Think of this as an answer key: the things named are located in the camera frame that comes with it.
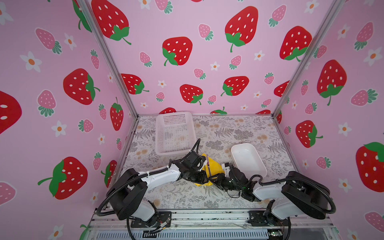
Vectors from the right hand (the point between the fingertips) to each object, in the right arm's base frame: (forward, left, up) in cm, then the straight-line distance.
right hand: (207, 180), depth 81 cm
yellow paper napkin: (+11, -2, -7) cm, 13 cm away
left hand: (0, 0, 0) cm, 1 cm away
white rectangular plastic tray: (+18, -24, -5) cm, 31 cm away
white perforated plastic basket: (+36, +27, -5) cm, 45 cm away
